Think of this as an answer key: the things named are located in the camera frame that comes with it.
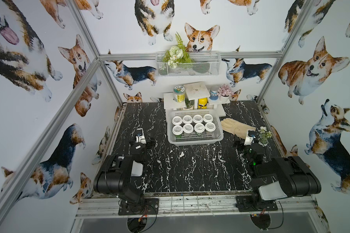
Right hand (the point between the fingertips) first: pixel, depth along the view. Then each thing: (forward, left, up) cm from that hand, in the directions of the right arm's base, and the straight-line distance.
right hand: (248, 132), depth 89 cm
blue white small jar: (+24, +19, +9) cm, 32 cm away
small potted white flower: (0, -11, -3) cm, 12 cm away
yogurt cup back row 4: (+7, +22, -4) cm, 23 cm away
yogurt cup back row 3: (+7, +29, -4) cm, 30 cm away
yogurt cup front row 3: (+15, +23, -3) cm, 27 cm away
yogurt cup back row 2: (+5, +37, -2) cm, 37 cm away
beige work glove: (+9, 0, -11) cm, 14 cm away
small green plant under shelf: (+28, +35, -3) cm, 45 cm away
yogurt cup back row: (+13, +44, -3) cm, 46 cm away
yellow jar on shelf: (+28, +26, -2) cm, 38 cm away
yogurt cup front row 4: (+4, +44, -3) cm, 44 cm away
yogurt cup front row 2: (+15, +30, -4) cm, 34 cm away
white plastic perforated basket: (+7, +33, -4) cm, 34 cm away
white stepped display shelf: (+26, +33, +11) cm, 44 cm away
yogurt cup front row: (+14, +37, -4) cm, 40 cm away
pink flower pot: (+22, +13, +14) cm, 29 cm away
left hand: (+1, +65, +2) cm, 66 cm away
